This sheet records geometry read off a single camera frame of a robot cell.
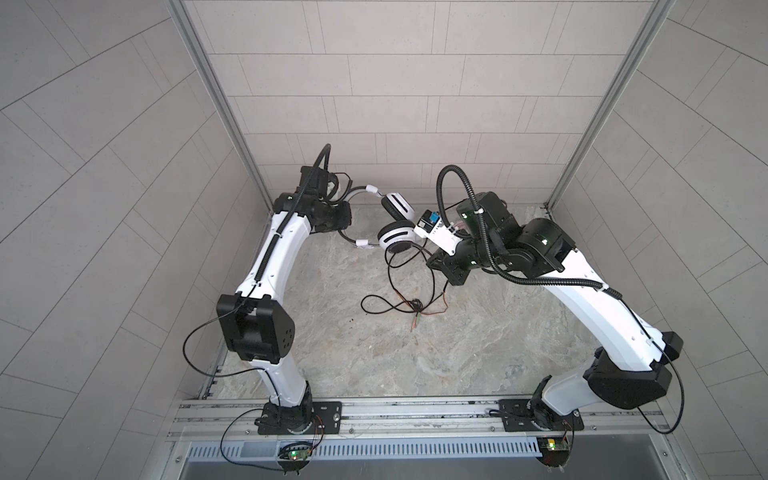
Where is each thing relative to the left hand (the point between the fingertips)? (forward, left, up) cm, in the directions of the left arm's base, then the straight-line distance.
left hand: (356, 212), depth 82 cm
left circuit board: (-53, +11, -21) cm, 58 cm away
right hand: (-21, -18, +7) cm, 29 cm away
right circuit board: (-52, -48, -24) cm, 75 cm away
